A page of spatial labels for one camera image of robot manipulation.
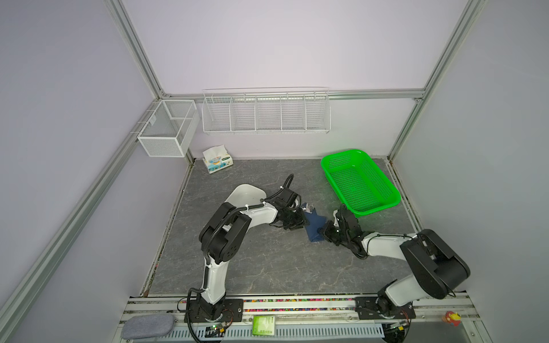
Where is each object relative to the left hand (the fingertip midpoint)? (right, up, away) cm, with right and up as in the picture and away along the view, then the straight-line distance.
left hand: (309, 226), depth 91 cm
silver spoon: (+1, +6, +8) cm, 10 cm away
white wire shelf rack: (-19, +52, +6) cm, 56 cm away
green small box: (-17, -28, -22) cm, 39 cm away
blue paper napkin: (+3, +2, +2) cm, 4 cm away
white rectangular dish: (-29, +13, +12) cm, 34 cm away
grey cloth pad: (-56, -28, -22) cm, 66 cm away
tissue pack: (-46, +31, +22) cm, 60 cm away
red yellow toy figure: (+43, -24, -23) cm, 55 cm away
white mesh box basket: (-66, +45, +11) cm, 81 cm away
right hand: (+4, -2, 0) cm, 4 cm away
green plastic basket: (+30, +18, +23) cm, 42 cm away
